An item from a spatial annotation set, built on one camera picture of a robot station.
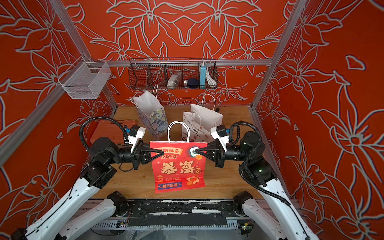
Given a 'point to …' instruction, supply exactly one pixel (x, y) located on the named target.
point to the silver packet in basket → (174, 80)
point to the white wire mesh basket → (85, 80)
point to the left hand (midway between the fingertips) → (161, 154)
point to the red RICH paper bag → (181, 167)
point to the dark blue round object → (193, 83)
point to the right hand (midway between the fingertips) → (196, 153)
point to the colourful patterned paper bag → (151, 113)
